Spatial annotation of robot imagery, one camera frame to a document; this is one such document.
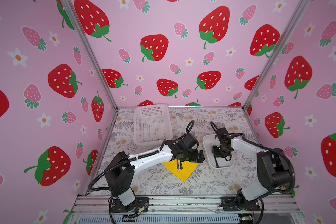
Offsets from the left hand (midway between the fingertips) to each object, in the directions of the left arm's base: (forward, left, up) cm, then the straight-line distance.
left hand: (200, 159), depth 78 cm
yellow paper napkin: (0, +5, -13) cm, 15 cm away
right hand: (+8, -12, -11) cm, 19 cm away
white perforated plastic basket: (+34, +33, -12) cm, 48 cm away
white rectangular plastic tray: (+5, -9, -12) cm, 16 cm away
